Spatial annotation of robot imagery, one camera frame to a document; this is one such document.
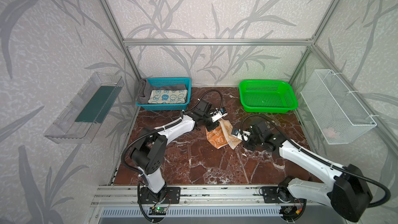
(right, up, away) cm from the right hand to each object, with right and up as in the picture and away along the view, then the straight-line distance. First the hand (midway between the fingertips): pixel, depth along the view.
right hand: (241, 131), depth 85 cm
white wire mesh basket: (+35, +12, -23) cm, 43 cm away
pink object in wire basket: (+40, +2, -12) cm, 41 cm away
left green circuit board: (-42, -34, -13) cm, 56 cm away
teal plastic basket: (-47, +30, +20) cm, 59 cm away
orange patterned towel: (-10, -3, +3) cm, 11 cm away
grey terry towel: (-61, +24, +17) cm, 68 cm away
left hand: (-12, +8, +4) cm, 15 cm away
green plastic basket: (+26, +20, +30) cm, 45 cm away
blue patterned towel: (-47, +20, +24) cm, 57 cm away
